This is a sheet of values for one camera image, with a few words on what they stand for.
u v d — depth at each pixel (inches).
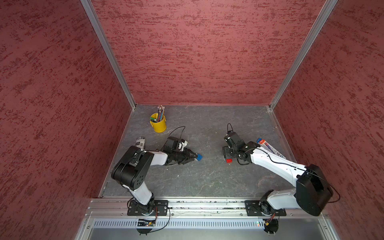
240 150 25.1
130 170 18.1
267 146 38.2
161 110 37.9
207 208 29.8
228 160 34.2
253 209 29.1
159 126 40.4
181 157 31.9
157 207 29.2
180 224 30.5
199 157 35.1
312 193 16.3
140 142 37.3
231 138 26.1
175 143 30.7
